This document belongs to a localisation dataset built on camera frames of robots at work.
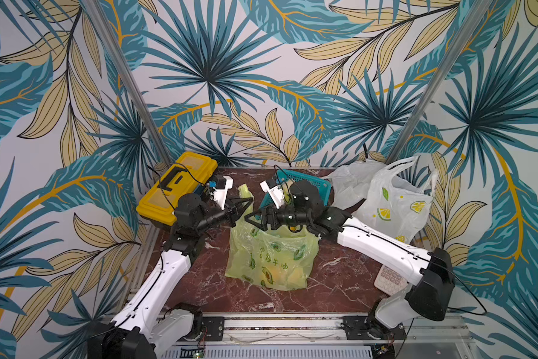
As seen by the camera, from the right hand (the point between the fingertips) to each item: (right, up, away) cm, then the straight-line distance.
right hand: (250, 215), depth 68 cm
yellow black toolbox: (-28, +15, +27) cm, 42 cm away
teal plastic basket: (+31, +8, +35) cm, 47 cm away
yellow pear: (+8, -18, +3) cm, 20 cm away
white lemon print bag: (+55, 0, +18) cm, 58 cm away
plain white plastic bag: (+42, +11, +33) cm, 55 cm away
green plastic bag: (+8, -14, +3) cm, 17 cm away
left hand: (0, +4, +1) cm, 4 cm away
